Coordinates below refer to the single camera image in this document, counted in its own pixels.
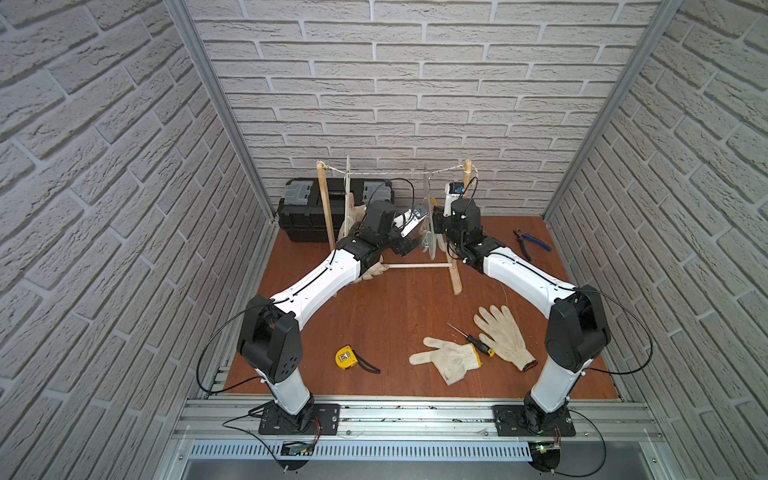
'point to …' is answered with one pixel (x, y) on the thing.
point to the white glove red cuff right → (508, 342)
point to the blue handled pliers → (522, 239)
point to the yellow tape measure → (346, 357)
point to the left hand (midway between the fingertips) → (413, 218)
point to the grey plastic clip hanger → (431, 235)
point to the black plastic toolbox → (302, 214)
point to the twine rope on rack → (399, 173)
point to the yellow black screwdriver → (475, 343)
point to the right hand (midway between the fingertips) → (439, 205)
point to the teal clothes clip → (426, 239)
